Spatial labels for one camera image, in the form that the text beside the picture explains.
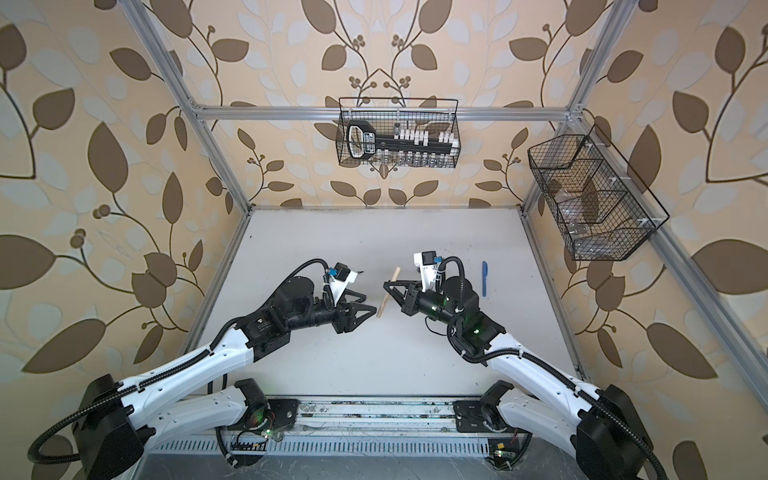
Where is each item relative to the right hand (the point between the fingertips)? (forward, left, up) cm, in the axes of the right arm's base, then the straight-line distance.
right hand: (386, 288), depth 71 cm
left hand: (-3, +4, -2) cm, 5 cm away
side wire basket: (+15, -54, +10) cm, 57 cm away
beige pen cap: (+2, -2, +3) cm, 4 cm away
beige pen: (-3, +1, -4) cm, 5 cm away
